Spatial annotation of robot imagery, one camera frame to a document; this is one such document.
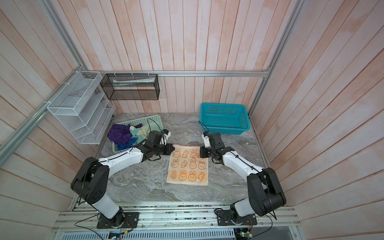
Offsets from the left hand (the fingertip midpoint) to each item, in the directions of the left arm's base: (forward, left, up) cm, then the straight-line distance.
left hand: (174, 150), depth 89 cm
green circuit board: (-41, -35, -10) cm, 55 cm away
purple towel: (+13, +38, 0) cm, 40 cm away
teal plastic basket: (+36, -38, -9) cm, 53 cm away
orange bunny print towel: (-5, -7, -9) cm, 13 cm away
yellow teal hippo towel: (+17, +25, -5) cm, 31 cm away
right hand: (+1, -16, -1) cm, 16 cm away
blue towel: (+6, +32, -3) cm, 32 cm away
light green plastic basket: (+25, +17, -2) cm, 30 cm away
